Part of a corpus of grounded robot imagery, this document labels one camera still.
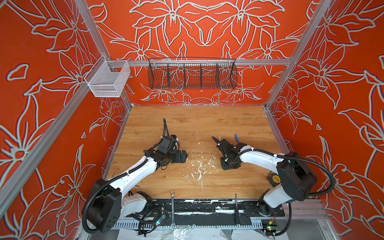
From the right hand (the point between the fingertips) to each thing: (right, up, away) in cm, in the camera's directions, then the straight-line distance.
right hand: (223, 165), depth 87 cm
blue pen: (+12, +15, +12) cm, 22 cm away
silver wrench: (-28, -22, -18) cm, 40 cm away
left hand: (-26, +8, -3) cm, 27 cm away
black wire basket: (-19, +59, +10) cm, 63 cm away
